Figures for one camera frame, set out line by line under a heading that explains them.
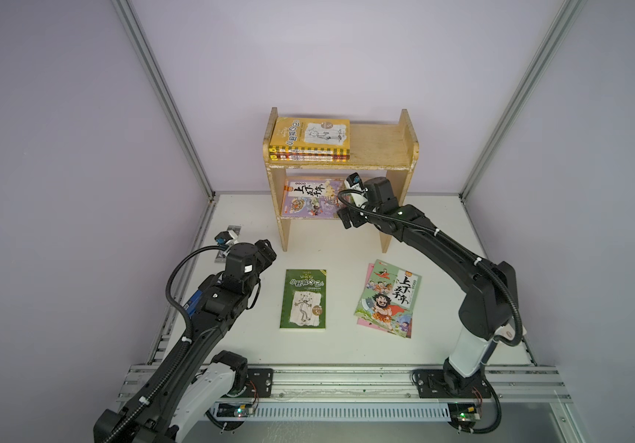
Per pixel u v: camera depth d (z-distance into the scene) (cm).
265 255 69
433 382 73
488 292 47
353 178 73
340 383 76
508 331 81
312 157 68
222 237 67
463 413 71
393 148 74
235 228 110
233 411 71
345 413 71
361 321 85
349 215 76
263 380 74
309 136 71
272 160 70
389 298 90
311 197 90
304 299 89
